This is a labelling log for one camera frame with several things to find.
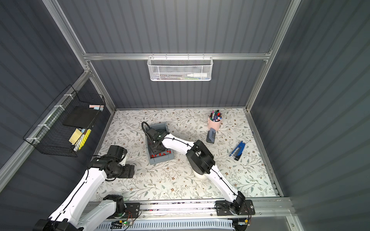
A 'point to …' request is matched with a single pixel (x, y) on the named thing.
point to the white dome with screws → (200, 176)
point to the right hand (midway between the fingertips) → (155, 151)
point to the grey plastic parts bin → (167, 155)
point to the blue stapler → (238, 151)
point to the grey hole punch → (211, 135)
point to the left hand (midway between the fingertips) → (126, 173)
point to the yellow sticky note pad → (75, 136)
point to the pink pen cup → (214, 121)
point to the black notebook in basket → (81, 116)
